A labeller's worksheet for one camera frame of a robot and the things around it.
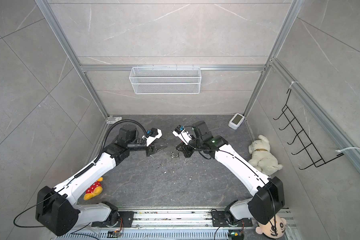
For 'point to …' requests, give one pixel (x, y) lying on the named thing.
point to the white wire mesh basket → (165, 80)
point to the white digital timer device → (236, 121)
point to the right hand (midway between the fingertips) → (178, 146)
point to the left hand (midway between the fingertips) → (165, 139)
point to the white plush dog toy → (261, 158)
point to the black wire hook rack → (318, 160)
